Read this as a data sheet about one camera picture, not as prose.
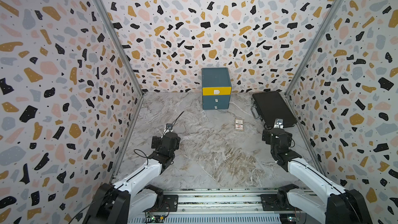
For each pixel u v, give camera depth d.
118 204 0.40
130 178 0.48
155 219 0.71
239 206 0.73
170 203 0.74
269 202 0.73
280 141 0.64
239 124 1.03
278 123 0.74
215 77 1.03
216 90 0.97
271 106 1.08
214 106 1.09
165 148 0.66
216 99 1.03
